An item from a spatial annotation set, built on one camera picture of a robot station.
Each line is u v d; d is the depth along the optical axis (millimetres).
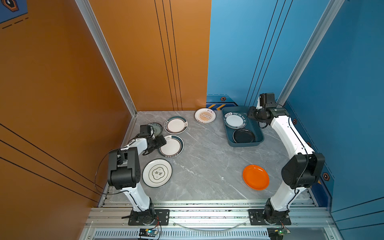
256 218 724
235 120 1129
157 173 885
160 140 892
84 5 690
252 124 1012
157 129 1094
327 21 733
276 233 707
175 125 1122
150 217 667
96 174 682
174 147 999
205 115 1172
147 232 709
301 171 465
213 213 1013
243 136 1023
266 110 638
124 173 492
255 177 855
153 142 874
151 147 828
